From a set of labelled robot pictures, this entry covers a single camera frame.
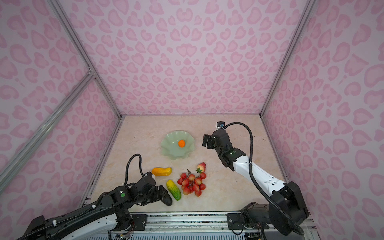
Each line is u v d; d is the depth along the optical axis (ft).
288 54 2.78
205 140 2.45
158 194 2.31
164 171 2.84
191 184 2.74
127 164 2.06
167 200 2.52
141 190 1.99
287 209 1.32
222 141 1.97
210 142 2.42
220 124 2.36
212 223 2.44
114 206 1.74
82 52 2.74
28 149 1.84
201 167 2.88
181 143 3.30
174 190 2.62
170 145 3.33
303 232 1.20
